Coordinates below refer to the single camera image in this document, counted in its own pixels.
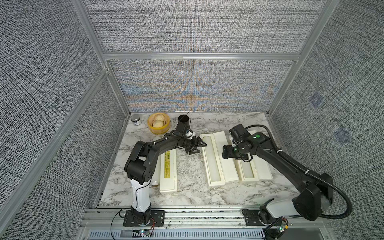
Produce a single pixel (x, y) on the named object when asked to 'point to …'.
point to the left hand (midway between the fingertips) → (206, 147)
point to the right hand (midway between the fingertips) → (228, 152)
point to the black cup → (183, 119)
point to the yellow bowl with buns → (158, 123)
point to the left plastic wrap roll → (154, 184)
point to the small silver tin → (136, 118)
